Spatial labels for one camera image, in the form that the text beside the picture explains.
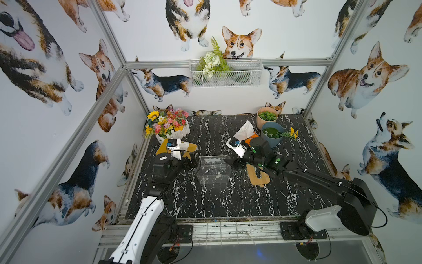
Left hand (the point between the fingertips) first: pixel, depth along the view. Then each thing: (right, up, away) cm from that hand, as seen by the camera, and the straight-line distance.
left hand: (190, 147), depth 78 cm
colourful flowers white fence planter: (-17, +12, +18) cm, 27 cm away
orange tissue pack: (+29, +6, +22) cm, 37 cm away
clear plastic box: (+10, -15, +18) cm, 25 cm away
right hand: (+20, +1, +1) cm, 20 cm away
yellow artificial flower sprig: (+53, +6, +15) cm, 56 cm away
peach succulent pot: (+43, +18, +29) cm, 55 cm away
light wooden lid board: (+38, -19, +12) cm, 44 cm away
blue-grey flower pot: (+46, +6, +25) cm, 53 cm away
